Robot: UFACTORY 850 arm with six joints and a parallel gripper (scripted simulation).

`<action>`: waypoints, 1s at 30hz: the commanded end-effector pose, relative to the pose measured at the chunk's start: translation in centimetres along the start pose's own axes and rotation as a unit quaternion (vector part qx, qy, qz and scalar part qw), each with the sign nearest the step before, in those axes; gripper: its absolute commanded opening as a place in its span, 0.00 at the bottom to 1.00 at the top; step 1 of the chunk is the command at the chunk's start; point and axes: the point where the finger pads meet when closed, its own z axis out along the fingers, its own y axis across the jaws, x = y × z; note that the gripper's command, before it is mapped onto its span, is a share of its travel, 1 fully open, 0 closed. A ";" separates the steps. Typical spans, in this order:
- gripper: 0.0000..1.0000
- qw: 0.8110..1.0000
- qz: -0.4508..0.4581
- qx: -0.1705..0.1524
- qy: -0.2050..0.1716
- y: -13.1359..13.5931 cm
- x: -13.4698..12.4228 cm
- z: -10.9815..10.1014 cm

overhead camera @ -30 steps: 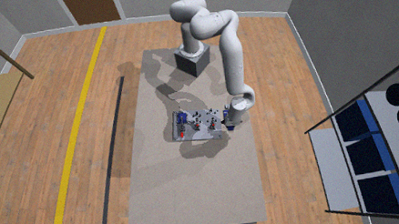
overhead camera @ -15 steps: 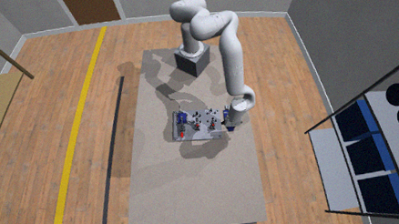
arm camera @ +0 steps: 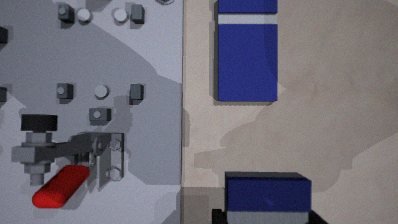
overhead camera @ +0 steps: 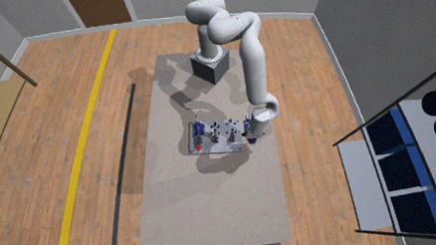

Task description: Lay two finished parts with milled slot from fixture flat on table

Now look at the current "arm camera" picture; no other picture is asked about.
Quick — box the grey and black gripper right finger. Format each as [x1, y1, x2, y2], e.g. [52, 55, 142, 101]
[308, 210, 328, 224]

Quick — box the grey fixture plate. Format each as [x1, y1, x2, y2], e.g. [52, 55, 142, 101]
[0, 0, 184, 224]

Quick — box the blue rectangular block with white stripe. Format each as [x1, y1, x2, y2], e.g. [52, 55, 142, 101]
[218, 0, 278, 101]

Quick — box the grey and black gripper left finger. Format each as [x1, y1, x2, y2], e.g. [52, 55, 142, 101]
[212, 209, 228, 224]

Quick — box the grey toggle clamp with red handle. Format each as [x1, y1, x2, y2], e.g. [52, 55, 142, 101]
[11, 114, 124, 209]

